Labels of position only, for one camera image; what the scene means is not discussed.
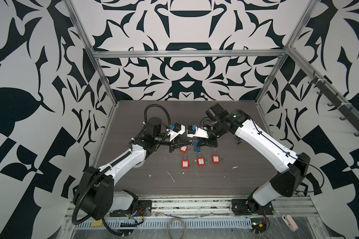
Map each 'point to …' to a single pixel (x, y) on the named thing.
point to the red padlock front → (185, 162)
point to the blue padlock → (196, 148)
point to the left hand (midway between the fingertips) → (193, 139)
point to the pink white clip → (290, 222)
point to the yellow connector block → (96, 223)
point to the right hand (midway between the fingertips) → (197, 140)
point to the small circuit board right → (258, 225)
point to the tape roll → (140, 164)
